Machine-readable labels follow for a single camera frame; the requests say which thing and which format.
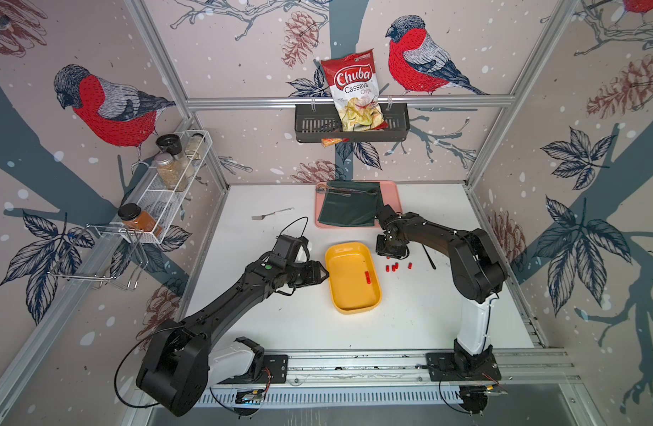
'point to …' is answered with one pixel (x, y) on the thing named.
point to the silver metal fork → (260, 217)
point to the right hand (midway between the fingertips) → (381, 251)
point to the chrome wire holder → (105, 256)
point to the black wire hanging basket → (318, 122)
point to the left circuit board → (248, 396)
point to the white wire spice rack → (161, 202)
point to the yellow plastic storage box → (353, 284)
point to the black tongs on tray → (342, 192)
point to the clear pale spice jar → (194, 146)
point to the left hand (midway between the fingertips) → (327, 271)
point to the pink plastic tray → (391, 195)
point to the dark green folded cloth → (358, 209)
